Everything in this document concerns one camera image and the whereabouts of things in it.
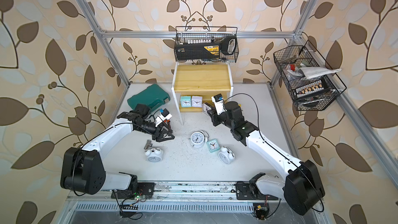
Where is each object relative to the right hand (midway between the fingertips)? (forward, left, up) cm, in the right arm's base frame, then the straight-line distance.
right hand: (210, 109), depth 80 cm
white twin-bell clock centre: (-8, +8, -18) cm, 21 cm away
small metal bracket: (-10, +37, -19) cm, 42 cm away
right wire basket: (+23, -45, +12) cm, 52 cm away
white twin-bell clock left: (-18, +30, -13) cm, 37 cm away
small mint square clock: (-12, -1, -19) cm, 22 cm away
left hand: (-10, +21, -6) cm, 24 cm away
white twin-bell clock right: (-20, -7, -12) cm, 25 cm away
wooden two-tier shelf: (+10, +3, +11) cm, 16 cm away
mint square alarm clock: (+7, +14, 0) cm, 15 cm away
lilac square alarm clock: (+6, +7, 0) cm, 10 cm away
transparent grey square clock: (0, +2, +2) cm, 3 cm away
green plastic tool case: (+24, +40, -16) cm, 49 cm away
